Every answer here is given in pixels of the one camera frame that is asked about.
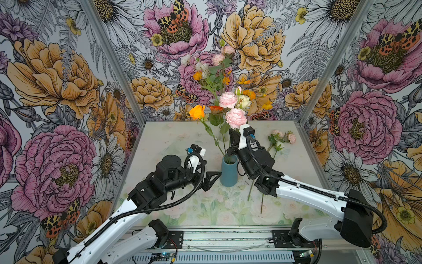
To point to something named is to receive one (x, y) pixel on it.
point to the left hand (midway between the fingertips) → (211, 172)
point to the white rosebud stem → (262, 198)
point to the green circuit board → (160, 257)
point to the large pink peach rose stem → (277, 138)
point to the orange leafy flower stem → (216, 119)
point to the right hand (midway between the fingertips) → (228, 132)
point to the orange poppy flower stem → (212, 91)
